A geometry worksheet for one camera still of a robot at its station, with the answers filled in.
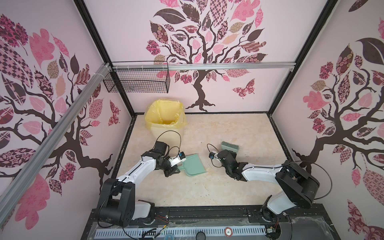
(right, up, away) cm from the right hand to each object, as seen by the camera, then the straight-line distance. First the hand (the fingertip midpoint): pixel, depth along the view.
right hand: (229, 148), depth 90 cm
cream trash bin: (-35, +8, 0) cm, 36 cm away
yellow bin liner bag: (-42, +22, +9) cm, 48 cm away
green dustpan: (-23, -10, -1) cm, 25 cm away
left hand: (-33, -12, -5) cm, 35 cm away
